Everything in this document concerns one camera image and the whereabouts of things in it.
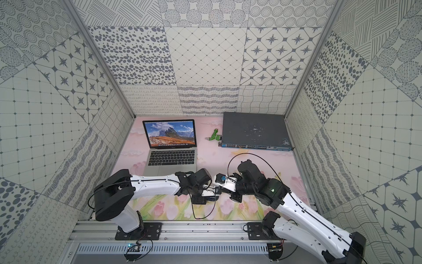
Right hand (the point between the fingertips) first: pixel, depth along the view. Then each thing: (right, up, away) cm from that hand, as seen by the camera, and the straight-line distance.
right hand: (223, 186), depth 71 cm
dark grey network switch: (+32, +24, +37) cm, 54 cm away
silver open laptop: (-31, +14, +31) cm, 46 cm away
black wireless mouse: (-5, -10, +11) cm, 16 cm away
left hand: (-9, -6, +15) cm, 19 cm away
